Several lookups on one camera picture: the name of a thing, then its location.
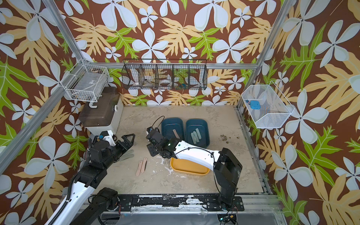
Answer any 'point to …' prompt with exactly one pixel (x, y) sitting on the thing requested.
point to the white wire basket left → (86, 82)
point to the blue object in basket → (255, 105)
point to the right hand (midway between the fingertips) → (150, 146)
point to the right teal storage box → (201, 124)
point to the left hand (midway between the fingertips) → (132, 137)
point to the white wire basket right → (267, 107)
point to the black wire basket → (165, 74)
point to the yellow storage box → (189, 167)
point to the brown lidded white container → (105, 115)
